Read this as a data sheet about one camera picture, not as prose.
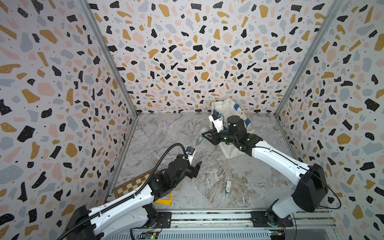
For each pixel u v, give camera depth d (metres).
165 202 0.80
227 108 1.04
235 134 0.60
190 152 0.64
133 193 0.48
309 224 0.76
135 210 0.60
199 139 0.78
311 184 0.42
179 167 0.55
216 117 0.68
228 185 0.84
